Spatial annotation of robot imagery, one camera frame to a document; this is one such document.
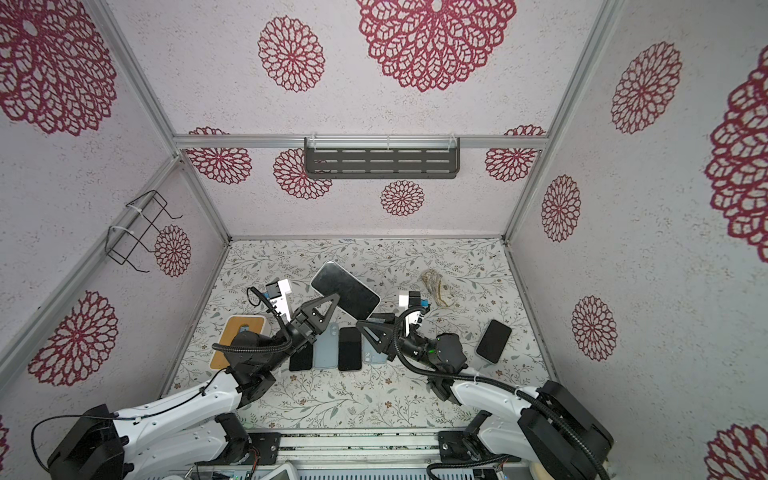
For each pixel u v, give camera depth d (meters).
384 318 0.66
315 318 0.60
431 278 1.03
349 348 0.90
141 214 0.78
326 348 0.88
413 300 0.60
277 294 0.59
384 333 0.61
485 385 0.54
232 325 0.90
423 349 0.62
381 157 0.95
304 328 0.58
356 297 0.63
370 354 0.90
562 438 0.41
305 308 0.60
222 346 0.49
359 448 0.75
